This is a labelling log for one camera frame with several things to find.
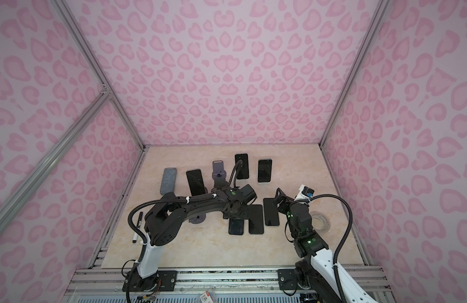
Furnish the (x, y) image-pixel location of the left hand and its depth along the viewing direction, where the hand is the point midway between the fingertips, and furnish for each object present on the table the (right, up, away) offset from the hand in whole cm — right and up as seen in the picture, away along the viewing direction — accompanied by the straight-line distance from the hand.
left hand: (243, 217), depth 91 cm
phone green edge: (-3, -3, -5) cm, 6 cm away
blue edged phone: (+6, 0, -2) cm, 6 cm away
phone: (-23, +17, -1) cm, 28 cm away
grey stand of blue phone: (-12, +15, +11) cm, 22 cm away
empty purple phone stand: (-13, +21, +10) cm, 27 cm away
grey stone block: (-40, +16, +10) cm, 44 cm away
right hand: (+17, +14, -10) cm, 24 cm away
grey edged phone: (+13, +2, 0) cm, 13 cm away
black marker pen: (-29, +8, -39) cm, 50 cm away
